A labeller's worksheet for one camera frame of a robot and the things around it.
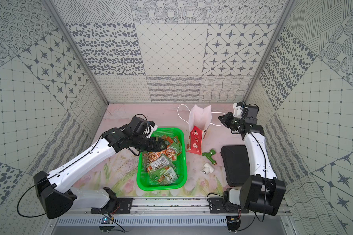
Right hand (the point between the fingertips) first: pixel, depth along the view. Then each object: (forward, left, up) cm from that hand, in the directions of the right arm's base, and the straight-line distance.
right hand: (219, 118), depth 80 cm
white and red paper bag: (+7, +10, -9) cm, 15 cm away
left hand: (-15, +31, -2) cm, 34 cm away
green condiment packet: (-25, +30, -19) cm, 44 cm away
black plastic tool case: (-17, -12, -20) cm, 29 cm away
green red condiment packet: (-9, +25, -18) cm, 32 cm away
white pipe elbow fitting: (-20, +5, -22) cm, 30 cm away
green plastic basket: (-28, +41, -23) cm, 55 cm away
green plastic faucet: (-11, +3, -23) cm, 26 cm away
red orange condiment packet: (-14, +39, -19) cm, 46 cm away
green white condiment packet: (-17, +31, -19) cm, 40 cm away
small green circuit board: (-45, +58, -25) cm, 78 cm away
